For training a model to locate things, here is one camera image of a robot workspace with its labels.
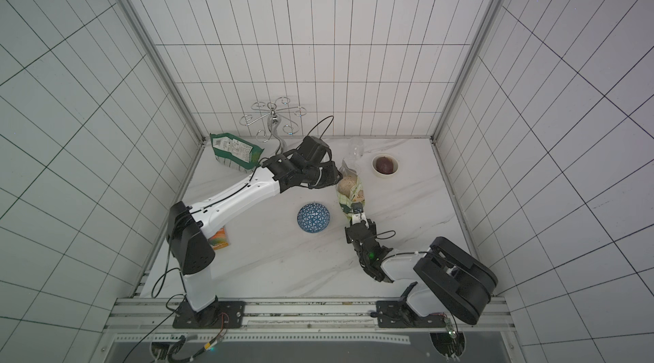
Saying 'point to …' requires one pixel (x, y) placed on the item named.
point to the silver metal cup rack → (272, 112)
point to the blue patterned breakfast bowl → (313, 217)
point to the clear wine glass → (356, 146)
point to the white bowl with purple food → (385, 164)
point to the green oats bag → (350, 192)
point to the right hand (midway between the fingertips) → (348, 215)
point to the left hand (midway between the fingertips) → (336, 182)
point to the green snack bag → (236, 152)
